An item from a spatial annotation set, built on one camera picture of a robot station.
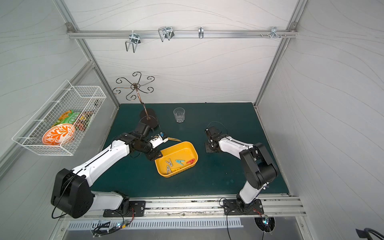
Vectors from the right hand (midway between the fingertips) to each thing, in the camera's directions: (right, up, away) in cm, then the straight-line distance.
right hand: (211, 146), depth 95 cm
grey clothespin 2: (-26, -12, -9) cm, 30 cm away
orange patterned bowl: (-69, +11, -32) cm, 77 cm away
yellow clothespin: (-22, -12, -9) cm, 27 cm away
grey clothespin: (-26, -9, -6) cm, 28 cm away
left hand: (-31, -1, -12) cm, 33 cm away
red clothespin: (-13, -9, -6) cm, 17 cm away
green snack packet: (-68, +18, -28) cm, 76 cm away
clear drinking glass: (-22, +21, +16) cm, 35 cm away
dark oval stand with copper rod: (-45, +20, +13) cm, 51 cm away
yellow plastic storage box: (-22, -7, -4) cm, 23 cm away
